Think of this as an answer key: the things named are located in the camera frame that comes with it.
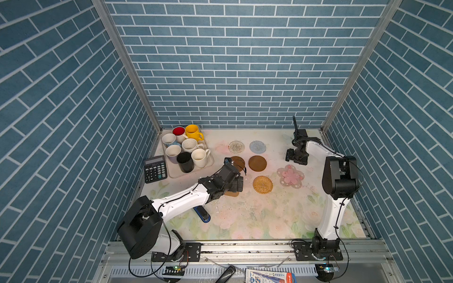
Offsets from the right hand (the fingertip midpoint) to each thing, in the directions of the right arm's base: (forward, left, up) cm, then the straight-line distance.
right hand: (292, 158), depth 102 cm
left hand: (-21, +32, +7) cm, 38 cm away
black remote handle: (-58, +32, +1) cm, 67 cm away
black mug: (-11, +60, +6) cm, 61 cm away
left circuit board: (-58, +54, -6) cm, 79 cm away
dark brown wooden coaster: (-3, +20, -3) cm, 21 cm away
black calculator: (-13, +78, 0) cm, 79 cm away
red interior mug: (+10, +69, +6) cm, 70 cm away
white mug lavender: (-3, +70, +4) cm, 70 cm away
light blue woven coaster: (+10, +20, -3) cm, 22 cm away
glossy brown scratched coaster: (-5, +31, -2) cm, 31 cm away
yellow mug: (+11, +61, +6) cm, 62 cm away
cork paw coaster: (-24, +34, -3) cm, 41 cm away
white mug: (+3, +61, +3) cm, 61 cm away
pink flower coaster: (-10, +1, -4) cm, 11 cm away
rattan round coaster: (-17, +17, -3) cm, 25 cm away
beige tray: (-12, +68, -1) cm, 69 cm away
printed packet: (-57, +20, -2) cm, 60 cm away
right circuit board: (-52, -9, -5) cm, 53 cm away
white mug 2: (-6, +53, +4) cm, 54 cm away
